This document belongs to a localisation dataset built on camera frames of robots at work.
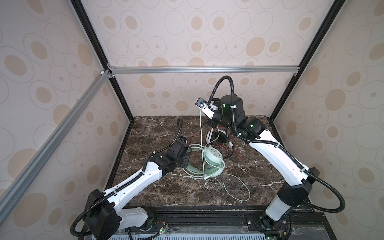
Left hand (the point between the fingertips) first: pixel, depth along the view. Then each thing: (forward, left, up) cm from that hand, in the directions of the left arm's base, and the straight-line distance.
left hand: (189, 156), depth 79 cm
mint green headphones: (-7, -12, +7) cm, 16 cm away
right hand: (+11, -8, +25) cm, 29 cm away
